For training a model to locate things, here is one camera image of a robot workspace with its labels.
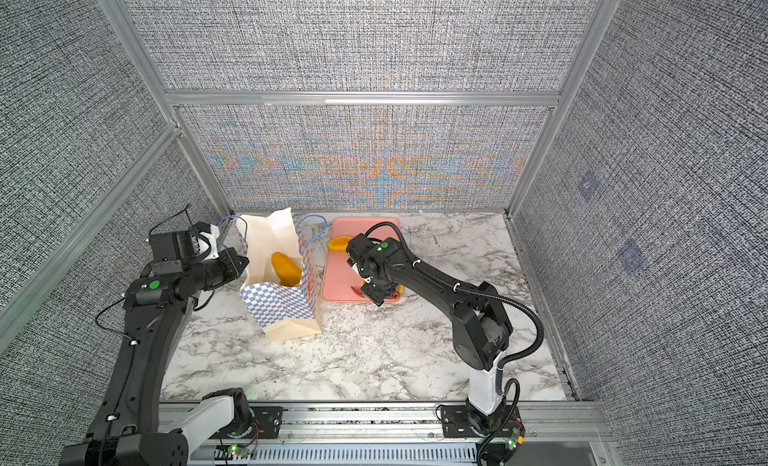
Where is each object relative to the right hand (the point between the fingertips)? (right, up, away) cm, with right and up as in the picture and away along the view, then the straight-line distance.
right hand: (384, 287), depth 86 cm
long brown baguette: (-30, +4, +6) cm, 30 cm away
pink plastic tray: (-14, 0, +12) cm, 18 cm away
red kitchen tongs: (-9, -3, +9) cm, 12 cm away
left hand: (-34, +9, -12) cm, 37 cm away
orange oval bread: (-16, +13, +20) cm, 28 cm away
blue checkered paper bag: (-27, -5, -8) cm, 29 cm away
